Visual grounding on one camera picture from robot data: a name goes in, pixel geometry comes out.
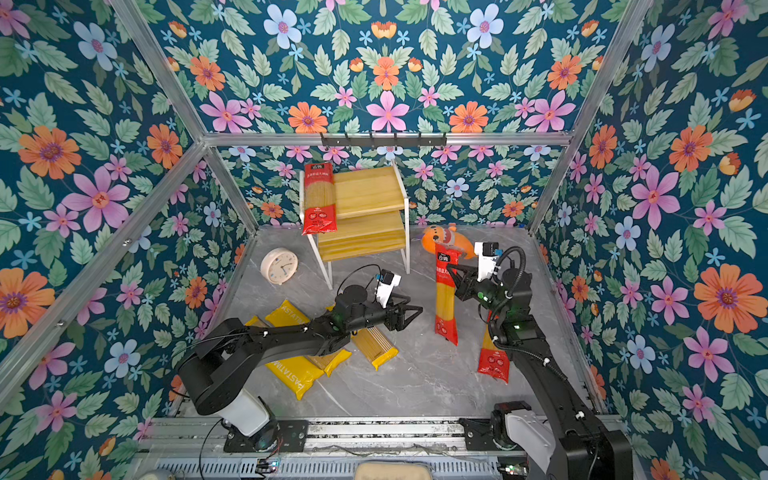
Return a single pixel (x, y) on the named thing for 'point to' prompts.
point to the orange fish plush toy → (435, 234)
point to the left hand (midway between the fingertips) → (420, 301)
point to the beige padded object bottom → (388, 470)
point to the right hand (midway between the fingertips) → (450, 265)
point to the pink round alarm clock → (279, 265)
